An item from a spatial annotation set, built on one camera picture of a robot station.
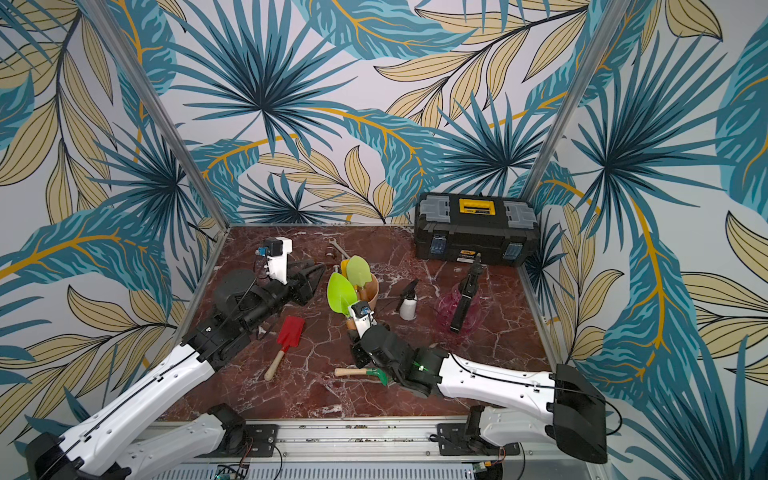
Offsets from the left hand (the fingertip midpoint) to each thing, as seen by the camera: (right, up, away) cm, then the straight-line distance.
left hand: (317, 268), depth 68 cm
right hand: (+4, -20, +3) cm, 20 cm away
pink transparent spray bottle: (+35, -11, +8) cm, 38 cm away
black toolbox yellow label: (+39, +12, +30) cm, 51 cm away
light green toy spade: (+7, -2, +22) cm, 23 cm away
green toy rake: (+9, -30, +16) cm, 35 cm away
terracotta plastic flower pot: (+10, -9, +27) cm, 30 cm away
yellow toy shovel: (+3, 0, +21) cm, 22 cm away
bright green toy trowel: (+4, -7, +5) cm, 9 cm away
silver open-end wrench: (-4, +8, +46) cm, 46 cm away
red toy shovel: (-13, -21, +21) cm, 32 cm away
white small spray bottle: (+22, -11, +19) cm, 31 cm away
